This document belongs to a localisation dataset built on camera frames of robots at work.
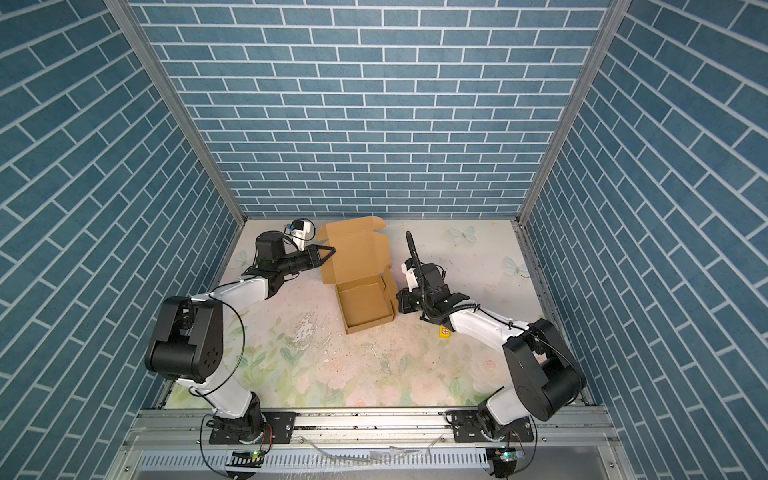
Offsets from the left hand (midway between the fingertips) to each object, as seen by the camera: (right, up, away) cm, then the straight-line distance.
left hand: (334, 250), depth 89 cm
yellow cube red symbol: (+33, -25, 0) cm, 41 cm away
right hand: (+18, -13, -1) cm, 22 cm away
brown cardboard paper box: (+8, -6, +2) cm, 10 cm away
